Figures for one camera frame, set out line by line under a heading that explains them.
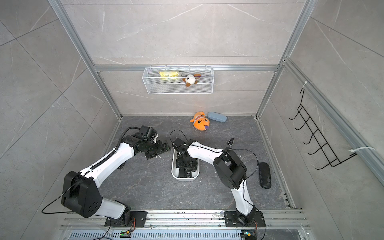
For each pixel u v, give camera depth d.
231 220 0.73
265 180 0.84
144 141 0.65
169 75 0.84
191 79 0.86
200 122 1.05
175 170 0.89
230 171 0.51
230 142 1.01
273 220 0.75
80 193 0.42
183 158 0.76
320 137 0.66
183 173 0.88
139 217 0.73
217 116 1.17
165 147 0.76
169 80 0.88
